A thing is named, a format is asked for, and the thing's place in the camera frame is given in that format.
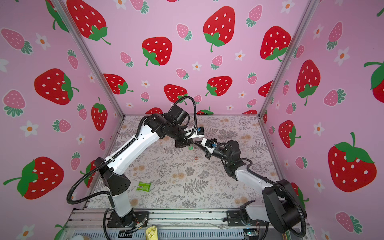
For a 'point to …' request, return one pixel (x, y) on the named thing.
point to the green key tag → (190, 147)
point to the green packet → (143, 186)
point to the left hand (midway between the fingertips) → (192, 139)
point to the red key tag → (196, 158)
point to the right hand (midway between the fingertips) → (196, 141)
